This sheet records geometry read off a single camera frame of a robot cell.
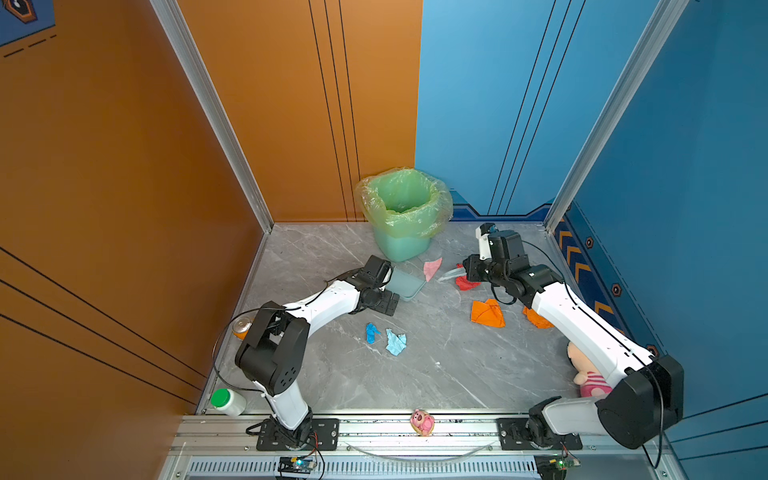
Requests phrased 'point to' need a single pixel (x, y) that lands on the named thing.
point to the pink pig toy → (422, 423)
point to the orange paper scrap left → (488, 312)
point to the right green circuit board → (554, 466)
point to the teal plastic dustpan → (405, 285)
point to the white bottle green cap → (228, 402)
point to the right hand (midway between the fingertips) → (463, 262)
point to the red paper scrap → (464, 284)
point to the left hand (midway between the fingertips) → (382, 296)
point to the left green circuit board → (300, 465)
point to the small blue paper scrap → (371, 331)
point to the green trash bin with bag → (405, 208)
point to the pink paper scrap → (430, 268)
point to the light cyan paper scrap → (396, 342)
